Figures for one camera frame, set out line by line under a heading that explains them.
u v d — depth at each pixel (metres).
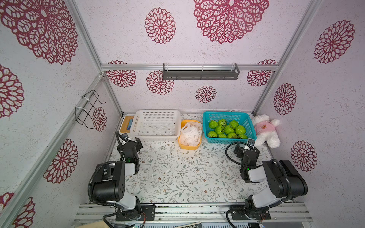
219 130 1.03
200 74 0.88
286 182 0.43
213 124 1.06
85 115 0.76
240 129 1.02
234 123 1.06
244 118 1.09
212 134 1.00
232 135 0.98
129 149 0.70
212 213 0.76
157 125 1.13
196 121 1.12
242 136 0.98
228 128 1.03
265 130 0.99
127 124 1.07
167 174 0.88
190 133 0.97
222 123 1.06
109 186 0.44
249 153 0.79
